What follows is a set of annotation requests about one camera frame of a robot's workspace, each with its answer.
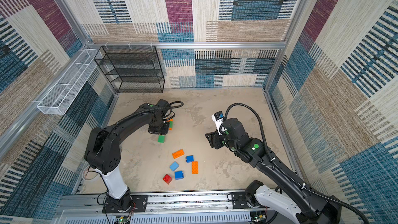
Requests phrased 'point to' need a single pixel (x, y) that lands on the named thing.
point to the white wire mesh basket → (59, 98)
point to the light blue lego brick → (174, 166)
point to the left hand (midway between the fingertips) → (164, 132)
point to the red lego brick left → (167, 179)
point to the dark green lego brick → (161, 139)
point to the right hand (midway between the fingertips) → (214, 135)
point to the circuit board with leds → (258, 218)
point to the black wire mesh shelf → (132, 69)
